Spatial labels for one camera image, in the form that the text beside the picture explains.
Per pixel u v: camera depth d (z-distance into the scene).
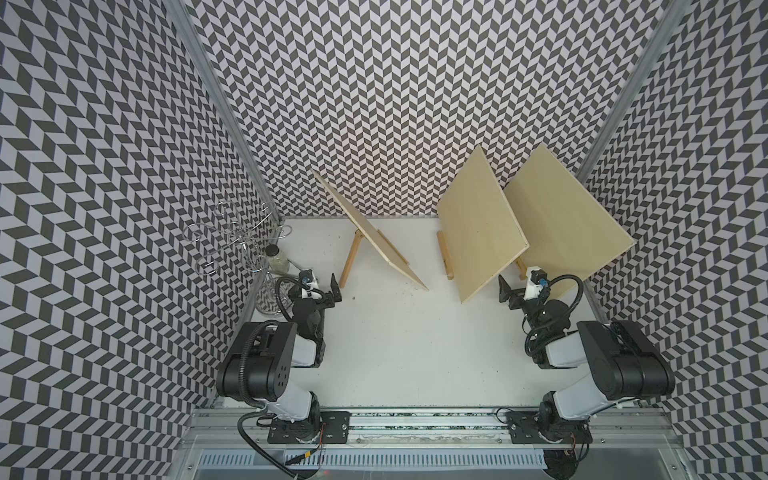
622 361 0.45
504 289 0.83
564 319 0.66
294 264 1.06
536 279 0.73
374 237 1.08
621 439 0.73
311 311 0.69
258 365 0.45
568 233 0.87
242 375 0.43
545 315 0.69
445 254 1.01
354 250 0.91
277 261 0.97
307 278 0.75
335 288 0.83
